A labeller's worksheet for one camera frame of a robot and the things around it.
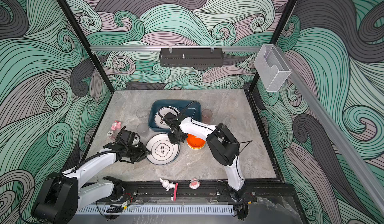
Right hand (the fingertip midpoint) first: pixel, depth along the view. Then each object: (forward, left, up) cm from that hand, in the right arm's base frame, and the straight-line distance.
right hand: (174, 141), depth 89 cm
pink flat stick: (-27, -2, +2) cm, 27 cm away
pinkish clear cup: (+20, -21, 0) cm, 29 cm away
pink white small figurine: (-23, -12, +1) cm, 26 cm away
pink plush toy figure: (+11, +39, +1) cm, 41 cm away
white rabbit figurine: (-23, +2, +1) cm, 23 cm away
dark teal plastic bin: (+27, -2, +3) cm, 27 cm away
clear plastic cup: (+8, +21, 0) cm, 23 cm away
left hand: (-7, +13, 0) cm, 15 cm away
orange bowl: (-2, -12, +3) cm, 12 cm away
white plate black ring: (-6, +7, -1) cm, 9 cm away
